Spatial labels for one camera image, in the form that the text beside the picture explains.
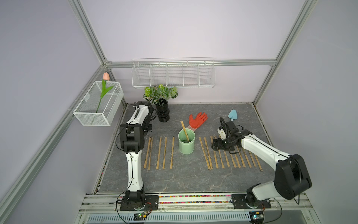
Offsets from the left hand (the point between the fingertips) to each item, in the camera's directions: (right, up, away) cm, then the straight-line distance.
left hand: (143, 136), depth 92 cm
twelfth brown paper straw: (+19, -11, 0) cm, 22 cm away
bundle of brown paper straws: (+28, +4, -5) cm, 29 cm away
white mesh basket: (-25, +15, -19) cm, 35 cm away
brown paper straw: (+41, -12, -1) cm, 42 cm away
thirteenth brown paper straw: (+14, -18, -5) cm, 23 cm away
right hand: (+49, -5, -4) cm, 49 cm away
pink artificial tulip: (-19, +29, -12) cm, 36 cm away
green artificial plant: (+7, +29, +2) cm, 30 cm away
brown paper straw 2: (+43, -12, -1) cm, 45 cm away
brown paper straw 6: (+64, -14, -3) cm, 66 cm away
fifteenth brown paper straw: (+4, -3, +7) cm, 9 cm away
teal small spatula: (+67, +14, +20) cm, 71 cm away
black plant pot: (+11, +17, +9) cm, 23 cm away
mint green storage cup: (+28, -6, -4) cm, 29 cm away
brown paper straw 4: (+54, -14, -3) cm, 56 cm away
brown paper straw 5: (+62, -16, -3) cm, 64 cm away
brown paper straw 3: (+52, -17, -5) cm, 55 cm away
